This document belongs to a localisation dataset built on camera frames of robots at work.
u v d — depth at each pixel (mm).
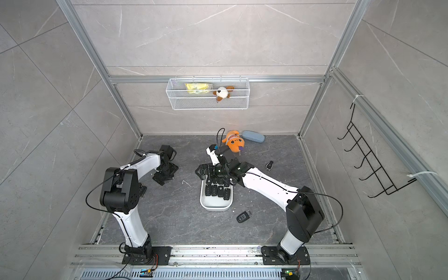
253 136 1168
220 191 926
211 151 730
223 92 856
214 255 746
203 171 700
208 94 877
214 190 920
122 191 512
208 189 926
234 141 1050
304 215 434
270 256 729
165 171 832
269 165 1032
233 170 618
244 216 836
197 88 836
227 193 903
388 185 582
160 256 732
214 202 897
